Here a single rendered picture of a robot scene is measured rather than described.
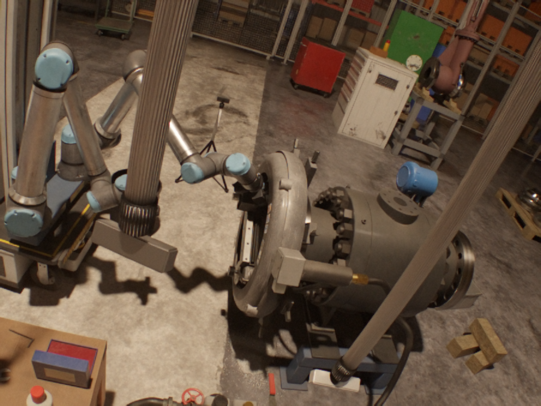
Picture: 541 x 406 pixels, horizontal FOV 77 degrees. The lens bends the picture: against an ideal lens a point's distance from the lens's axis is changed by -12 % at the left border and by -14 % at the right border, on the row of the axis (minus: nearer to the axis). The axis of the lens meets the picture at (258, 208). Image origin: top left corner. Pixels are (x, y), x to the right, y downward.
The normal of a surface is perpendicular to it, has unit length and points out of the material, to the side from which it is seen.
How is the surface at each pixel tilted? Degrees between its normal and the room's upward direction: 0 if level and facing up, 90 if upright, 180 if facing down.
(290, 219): 44
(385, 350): 0
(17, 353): 0
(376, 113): 90
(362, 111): 90
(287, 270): 68
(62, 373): 95
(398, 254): 50
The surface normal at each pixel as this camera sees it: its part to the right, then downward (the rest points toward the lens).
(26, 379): 0.29, -0.80
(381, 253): 0.22, -0.06
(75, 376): 0.03, 0.62
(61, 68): 0.41, 0.49
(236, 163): -0.30, -0.39
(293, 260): 0.16, 0.22
